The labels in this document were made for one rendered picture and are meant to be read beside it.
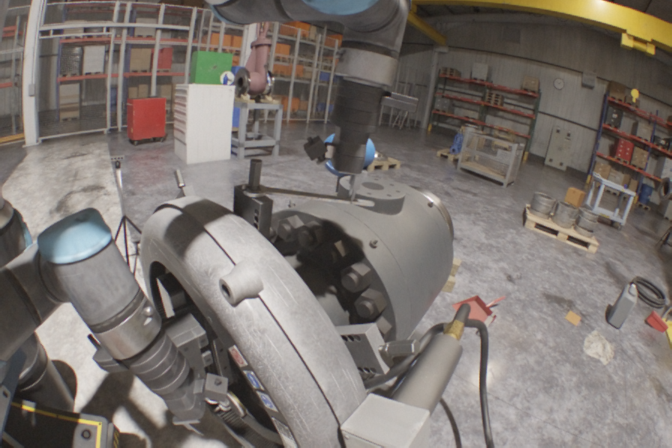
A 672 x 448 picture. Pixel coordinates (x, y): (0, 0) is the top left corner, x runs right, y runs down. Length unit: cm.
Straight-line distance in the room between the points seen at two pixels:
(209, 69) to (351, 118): 738
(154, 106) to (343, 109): 549
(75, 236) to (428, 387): 51
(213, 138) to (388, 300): 401
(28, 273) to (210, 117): 408
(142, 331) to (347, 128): 38
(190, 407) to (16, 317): 25
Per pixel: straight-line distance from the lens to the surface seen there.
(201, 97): 428
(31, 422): 119
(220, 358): 75
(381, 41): 42
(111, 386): 151
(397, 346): 40
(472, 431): 149
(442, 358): 54
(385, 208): 81
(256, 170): 46
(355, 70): 41
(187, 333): 54
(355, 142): 43
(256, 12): 39
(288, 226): 74
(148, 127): 582
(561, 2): 1178
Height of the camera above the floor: 119
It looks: 20 degrees down
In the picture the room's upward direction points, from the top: 9 degrees clockwise
